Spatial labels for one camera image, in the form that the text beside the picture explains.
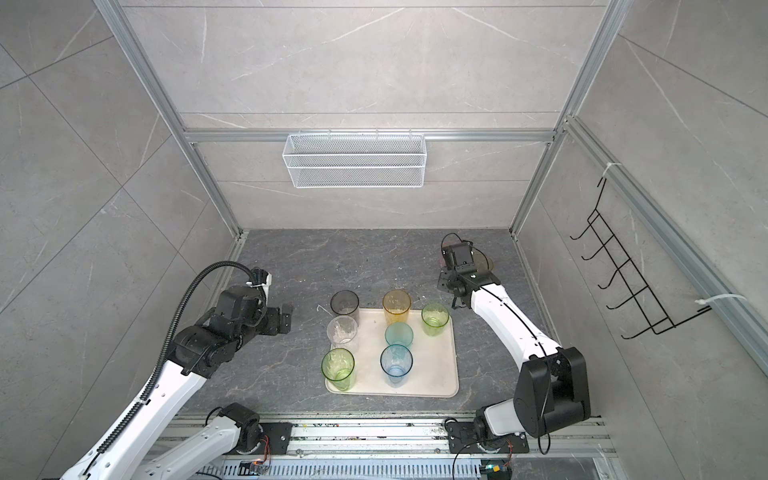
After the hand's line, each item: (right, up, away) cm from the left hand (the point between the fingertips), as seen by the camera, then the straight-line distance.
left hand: (272, 300), depth 74 cm
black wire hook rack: (+86, +6, -5) cm, 86 cm away
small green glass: (+44, -9, +19) cm, 48 cm away
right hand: (+48, +5, +14) cm, 50 cm away
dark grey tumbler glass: (+17, -2, +8) cm, 19 cm away
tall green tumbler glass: (+15, -20, +8) cm, 27 cm away
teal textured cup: (+32, -12, +12) cm, 36 cm away
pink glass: (+42, +10, -5) cm, 43 cm away
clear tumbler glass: (+16, -12, +13) cm, 23 cm away
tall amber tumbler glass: (+32, -4, +12) cm, 34 cm away
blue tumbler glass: (+31, -16, +1) cm, 35 cm away
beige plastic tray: (+43, -23, +11) cm, 50 cm away
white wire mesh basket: (+17, +44, +26) cm, 54 cm away
